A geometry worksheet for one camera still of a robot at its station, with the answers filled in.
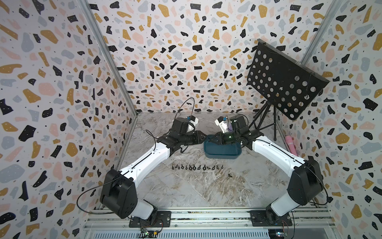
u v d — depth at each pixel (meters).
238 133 0.65
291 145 1.04
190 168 0.92
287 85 0.72
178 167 0.92
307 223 0.74
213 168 0.92
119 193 0.41
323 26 0.77
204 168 0.92
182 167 0.92
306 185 0.43
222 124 0.76
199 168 0.92
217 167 0.92
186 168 0.92
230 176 0.89
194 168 0.92
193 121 0.73
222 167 0.92
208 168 0.92
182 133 0.64
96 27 0.75
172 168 0.92
